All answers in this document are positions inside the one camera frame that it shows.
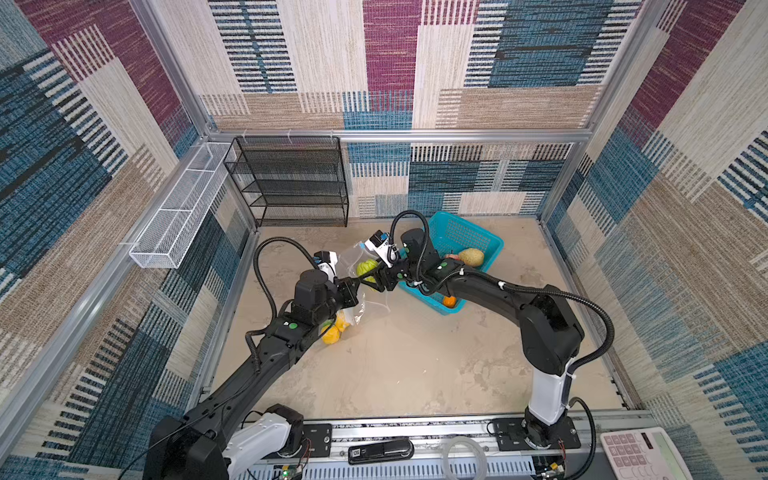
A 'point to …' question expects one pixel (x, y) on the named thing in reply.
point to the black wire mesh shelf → (292, 181)
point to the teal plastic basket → (459, 241)
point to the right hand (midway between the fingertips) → (367, 275)
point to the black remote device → (381, 451)
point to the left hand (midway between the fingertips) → (362, 275)
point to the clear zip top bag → (346, 268)
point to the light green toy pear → (366, 266)
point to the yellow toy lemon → (341, 324)
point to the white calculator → (644, 454)
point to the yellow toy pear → (331, 336)
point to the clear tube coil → (458, 439)
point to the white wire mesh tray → (168, 229)
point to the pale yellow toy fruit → (472, 257)
